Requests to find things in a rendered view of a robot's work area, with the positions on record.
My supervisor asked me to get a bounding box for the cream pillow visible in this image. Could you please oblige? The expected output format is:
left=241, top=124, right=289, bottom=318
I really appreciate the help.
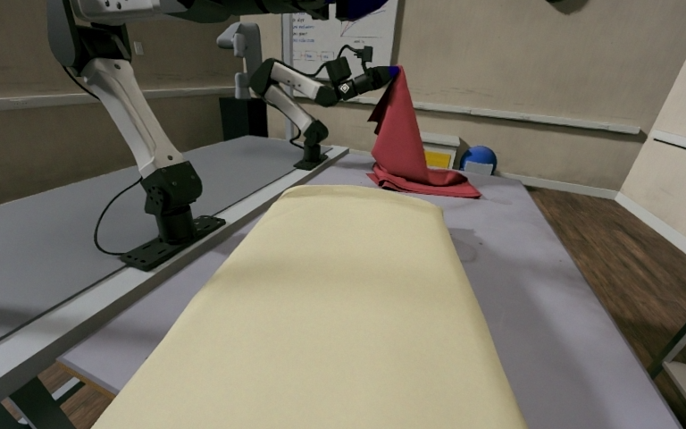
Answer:
left=91, top=185, right=529, bottom=429

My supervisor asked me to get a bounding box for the red pillowcase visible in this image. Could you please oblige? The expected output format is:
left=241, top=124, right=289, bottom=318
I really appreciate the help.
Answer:
left=366, top=65, right=481, bottom=199

